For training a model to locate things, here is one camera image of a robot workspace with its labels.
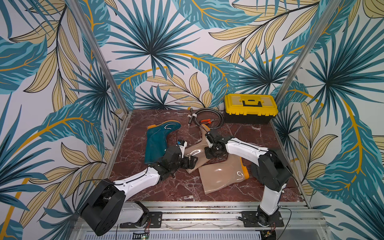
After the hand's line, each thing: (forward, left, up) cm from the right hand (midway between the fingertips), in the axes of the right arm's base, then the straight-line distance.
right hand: (207, 155), depth 93 cm
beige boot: (+4, +6, 0) cm, 7 cm away
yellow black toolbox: (+29, -31, +11) cm, 44 cm away
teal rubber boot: (+9, +33, +1) cm, 34 cm away
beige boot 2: (-13, -3, -1) cm, 13 cm away
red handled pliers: (+30, -4, -2) cm, 30 cm away
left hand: (-6, +11, +6) cm, 13 cm away
